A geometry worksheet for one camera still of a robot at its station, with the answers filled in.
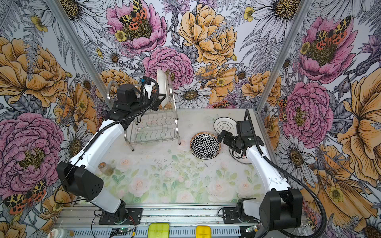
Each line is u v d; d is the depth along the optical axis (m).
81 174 0.42
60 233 0.63
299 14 0.75
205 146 0.99
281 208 0.40
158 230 0.70
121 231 0.70
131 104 0.59
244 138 0.58
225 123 1.12
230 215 0.74
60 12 0.73
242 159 0.94
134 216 0.74
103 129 0.50
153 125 1.05
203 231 0.70
